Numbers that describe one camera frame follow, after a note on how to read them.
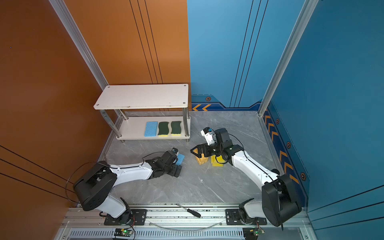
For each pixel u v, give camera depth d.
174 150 0.82
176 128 0.99
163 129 1.00
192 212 0.76
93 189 0.44
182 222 0.73
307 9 0.70
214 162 0.87
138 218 0.74
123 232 0.71
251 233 0.70
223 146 0.64
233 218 0.72
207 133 0.74
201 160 0.89
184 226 0.72
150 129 1.01
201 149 0.71
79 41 0.80
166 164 0.70
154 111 1.23
